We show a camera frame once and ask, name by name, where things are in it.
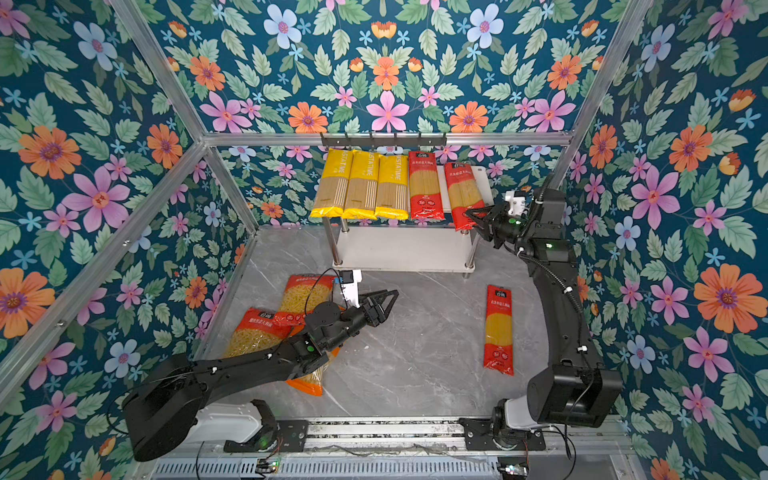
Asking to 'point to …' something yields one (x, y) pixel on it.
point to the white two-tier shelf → (405, 244)
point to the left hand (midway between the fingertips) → (397, 289)
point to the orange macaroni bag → (312, 382)
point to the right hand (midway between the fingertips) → (469, 210)
